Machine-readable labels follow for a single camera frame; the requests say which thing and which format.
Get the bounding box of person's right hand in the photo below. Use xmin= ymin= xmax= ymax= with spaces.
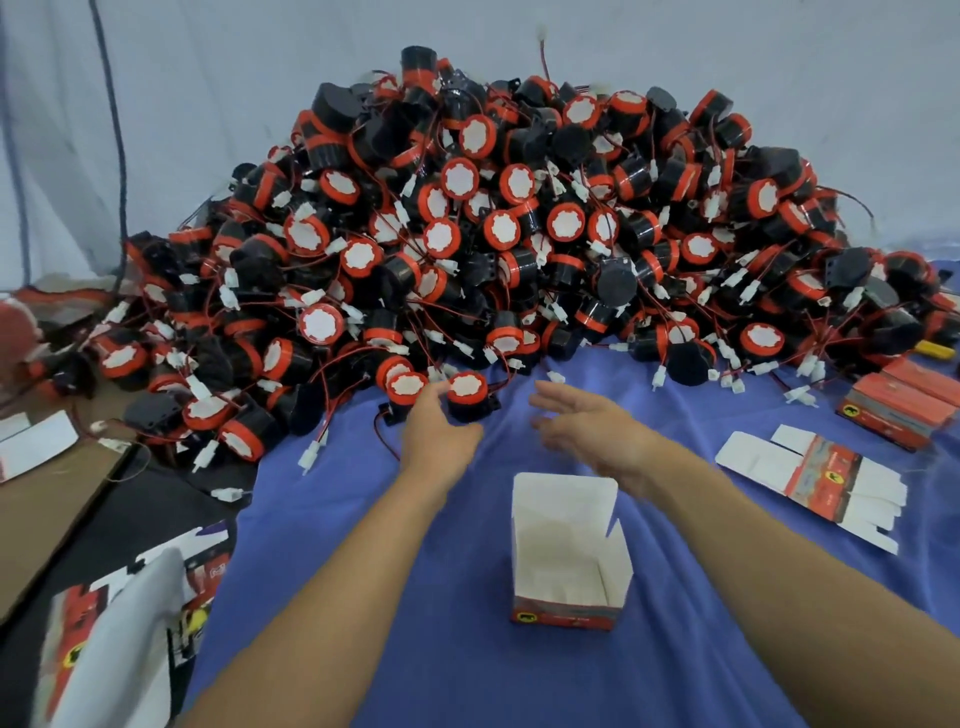
xmin=528 ymin=379 xmax=669 ymax=489

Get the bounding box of person's left forearm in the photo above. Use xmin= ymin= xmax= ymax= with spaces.
xmin=180 ymin=465 xmax=467 ymax=728

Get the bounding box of pile of black red buzzers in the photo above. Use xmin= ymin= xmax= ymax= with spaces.
xmin=22 ymin=45 xmax=960 ymax=467

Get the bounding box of black hanging cable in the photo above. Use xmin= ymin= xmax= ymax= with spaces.
xmin=87 ymin=0 xmax=134 ymax=287

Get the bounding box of brown cardboard piece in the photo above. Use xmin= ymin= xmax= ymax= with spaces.
xmin=0 ymin=382 xmax=137 ymax=617

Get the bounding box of blue table cloth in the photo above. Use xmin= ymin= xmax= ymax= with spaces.
xmin=180 ymin=262 xmax=960 ymax=728

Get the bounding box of buzzer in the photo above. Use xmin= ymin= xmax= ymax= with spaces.
xmin=445 ymin=369 xmax=497 ymax=423

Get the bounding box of person's right forearm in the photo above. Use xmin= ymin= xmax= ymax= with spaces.
xmin=637 ymin=442 xmax=960 ymax=728

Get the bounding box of person's left hand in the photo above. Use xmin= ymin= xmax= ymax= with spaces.
xmin=397 ymin=379 xmax=486 ymax=489

